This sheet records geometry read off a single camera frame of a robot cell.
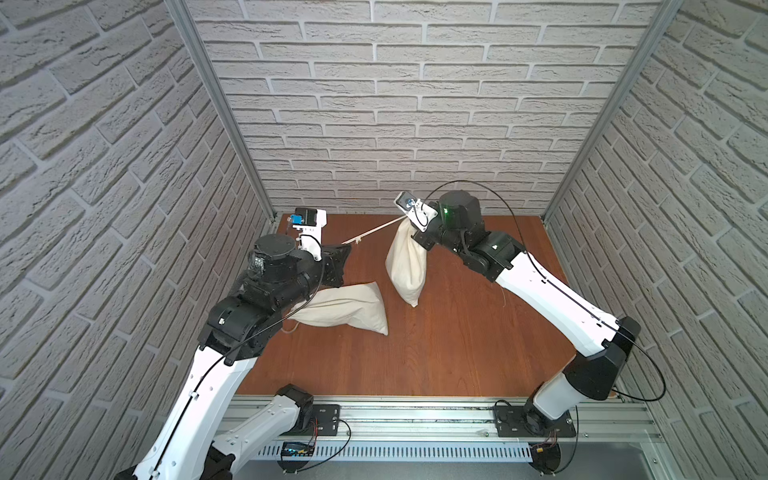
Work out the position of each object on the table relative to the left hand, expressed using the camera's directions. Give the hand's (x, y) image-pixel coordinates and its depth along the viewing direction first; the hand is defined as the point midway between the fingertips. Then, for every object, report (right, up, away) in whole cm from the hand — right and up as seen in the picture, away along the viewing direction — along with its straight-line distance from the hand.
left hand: (345, 236), depth 58 cm
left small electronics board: (-14, -54, +13) cm, 57 cm away
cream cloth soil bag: (-1, -19, +26) cm, 32 cm away
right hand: (+13, +6, +12) cm, 19 cm away
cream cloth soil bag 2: (+13, -6, +20) cm, 25 cm away
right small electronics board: (+47, -54, +13) cm, 72 cm away
